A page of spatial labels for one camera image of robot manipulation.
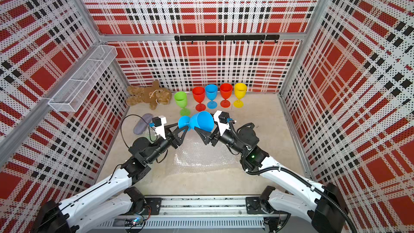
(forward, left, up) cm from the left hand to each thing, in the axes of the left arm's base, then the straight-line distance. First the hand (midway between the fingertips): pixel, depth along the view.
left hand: (187, 125), depth 71 cm
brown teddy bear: (+38, +31, -20) cm, 53 cm away
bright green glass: (+32, +11, -16) cm, 38 cm away
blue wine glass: (+35, -10, -14) cm, 39 cm away
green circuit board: (-34, +23, -25) cm, 48 cm away
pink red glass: (+34, -1, -15) cm, 37 cm away
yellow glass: (+36, -29, -14) cm, 48 cm away
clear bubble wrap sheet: (-4, 0, -23) cm, 23 cm away
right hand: (-3, -8, +8) cm, 11 cm away
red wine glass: (+37, -19, -14) cm, 44 cm away
